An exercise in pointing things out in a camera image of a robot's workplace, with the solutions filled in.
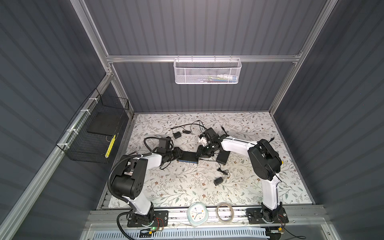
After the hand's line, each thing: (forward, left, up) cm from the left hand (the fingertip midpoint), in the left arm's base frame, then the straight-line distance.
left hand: (181, 153), depth 96 cm
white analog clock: (-35, -8, +2) cm, 36 cm away
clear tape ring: (-31, -24, -1) cm, 39 cm away
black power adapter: (-20, -21, +1) cm, 29 cm away
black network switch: (-4, -5, +2) cm, 7 cm away
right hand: (-4, -11, +1) cm, 11 cm away
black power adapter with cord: (+15, +3, +1) cm, 15 cm away
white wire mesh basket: (+66, -23, +21) cm, 73 cm away
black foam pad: (+3, +37, +28) cm, 47 cm away
